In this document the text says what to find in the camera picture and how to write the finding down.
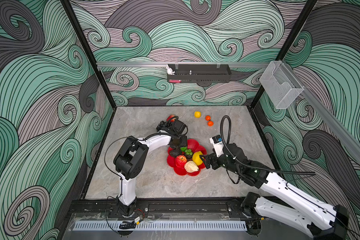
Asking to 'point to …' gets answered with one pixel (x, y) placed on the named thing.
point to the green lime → (183, 148)
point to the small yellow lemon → (197, 114)
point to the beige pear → (191, 167)
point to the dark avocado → (175, 152)
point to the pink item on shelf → (174, 81)
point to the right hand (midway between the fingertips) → (206, 153)
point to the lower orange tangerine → (210, 123)
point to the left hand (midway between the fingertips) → (184, 142)
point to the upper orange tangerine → (207, 117)
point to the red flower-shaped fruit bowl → (193, 146)
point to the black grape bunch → (161, 125)
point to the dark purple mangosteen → (189, 154)
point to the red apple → (180, 160)
